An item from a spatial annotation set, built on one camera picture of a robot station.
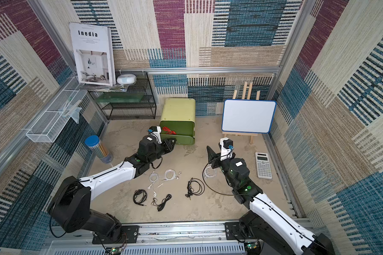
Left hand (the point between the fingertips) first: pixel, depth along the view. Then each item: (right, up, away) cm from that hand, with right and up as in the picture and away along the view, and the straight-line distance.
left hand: (175, 139), depth 83 cm
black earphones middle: (-7, -34, -2) cm, 35 cm away
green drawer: (+3, +4, +7) cm, 8 cm away
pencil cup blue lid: (-42, -2, 0) cm, 42 cm away
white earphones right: (+18, -19, +9) cm, 28 cm away
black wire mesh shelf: (-35, +20, +36) cm, 54 cm away
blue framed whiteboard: (+42, +13, +13) cm, 46 cm away
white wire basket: (-55, +5, -13) cm, 57 cm away
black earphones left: (-19, -30, +1) cm, 36 cm away
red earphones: (-4, +3, +6) cm, 8 cm away
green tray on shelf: (-35, +24, +13) cm, 45 cm away
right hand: (+19, -2, -10) cm, 21 cm away
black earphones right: (+10, -26, +4) cm, 28 cm away
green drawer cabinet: (+1, +12, +7) cm, 13 cm away
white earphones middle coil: (-2, -20, +8) cm, 22 cm away
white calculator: (+50, -18, +10) cm, 54 cm away
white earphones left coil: (-13, -24, +6) cm, 27 cm away
